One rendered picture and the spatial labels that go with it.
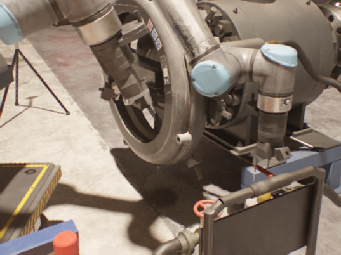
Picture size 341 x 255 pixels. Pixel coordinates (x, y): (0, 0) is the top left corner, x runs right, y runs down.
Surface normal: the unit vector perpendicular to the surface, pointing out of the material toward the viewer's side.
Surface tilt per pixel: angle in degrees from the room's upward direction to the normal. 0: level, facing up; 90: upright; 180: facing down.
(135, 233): 0
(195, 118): 98
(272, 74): 90
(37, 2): 80
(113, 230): 0
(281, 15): 38
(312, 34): 59
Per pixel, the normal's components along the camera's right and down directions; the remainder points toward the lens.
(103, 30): 0.36, 0.37
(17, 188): 0.00, -0.93
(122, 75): 0.22, 0.62
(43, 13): 0.51, 0.59
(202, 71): -0.40, 0.41
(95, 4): 0.58, 0.22
